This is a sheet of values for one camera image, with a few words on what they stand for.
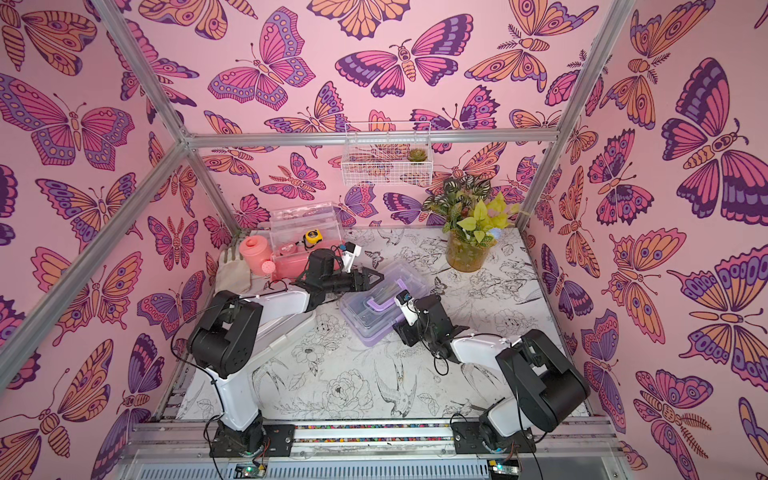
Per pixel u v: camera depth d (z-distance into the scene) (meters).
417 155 0.92
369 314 0.85
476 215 0.91
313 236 1.06
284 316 0.65
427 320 0.70
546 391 0.44
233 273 1.07
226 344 0.50
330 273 0.80
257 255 0.99
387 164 1.06
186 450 0.73
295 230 1.14
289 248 1.03
